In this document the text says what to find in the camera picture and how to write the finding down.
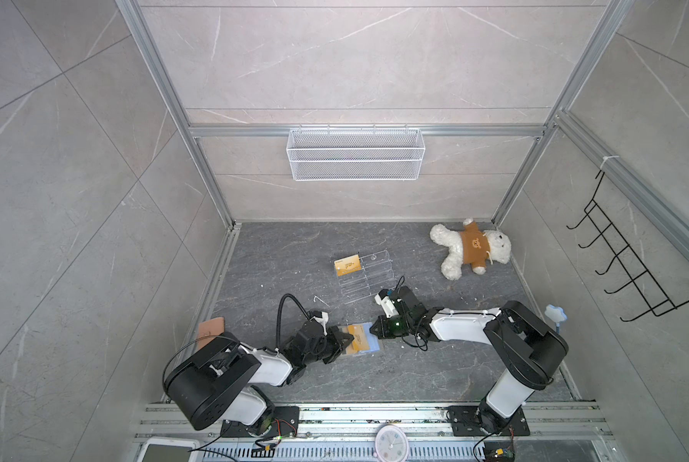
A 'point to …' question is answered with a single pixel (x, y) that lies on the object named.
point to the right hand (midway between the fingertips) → (373, 331)
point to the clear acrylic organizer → (375, 275)
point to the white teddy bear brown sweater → (470, 247)
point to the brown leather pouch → (209, 330)
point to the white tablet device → (170, 449)
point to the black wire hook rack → (637, 272)
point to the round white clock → (392, 444)
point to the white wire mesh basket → (355, 155)
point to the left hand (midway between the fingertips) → (360, 334)
